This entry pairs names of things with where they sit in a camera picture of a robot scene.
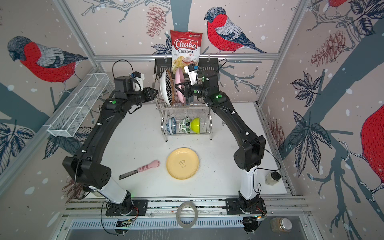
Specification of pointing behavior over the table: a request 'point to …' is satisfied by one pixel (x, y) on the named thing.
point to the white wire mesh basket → (69, 119)
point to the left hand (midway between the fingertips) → (156, 90)
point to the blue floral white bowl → (171, 125)
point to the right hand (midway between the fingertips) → (171, 89)
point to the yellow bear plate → (182, 163)
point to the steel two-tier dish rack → (179, 111)
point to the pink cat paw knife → (154, 164)
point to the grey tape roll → (178, 211)
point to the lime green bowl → (195, 125)
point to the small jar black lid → (272, 178)
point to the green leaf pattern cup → (184, 125)
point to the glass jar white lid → (280, 225)
